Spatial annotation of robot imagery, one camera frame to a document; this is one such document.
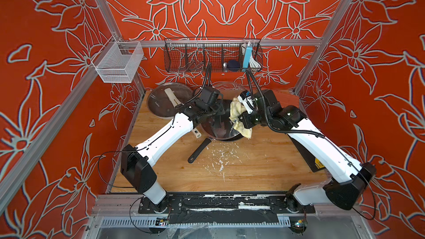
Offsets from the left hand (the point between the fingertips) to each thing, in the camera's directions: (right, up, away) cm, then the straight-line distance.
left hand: (224, 104), depth 77 cm
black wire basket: (-4, +30, +20) cm, 37 cm away
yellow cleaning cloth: (+5, -2, -6) cm, 8 cm away
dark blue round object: (+7, +24, +19) cm, 31 cm away
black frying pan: (-3, -10, -8) cm, 13 cm away
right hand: (+5, -6, -6) cm, 9 cm away
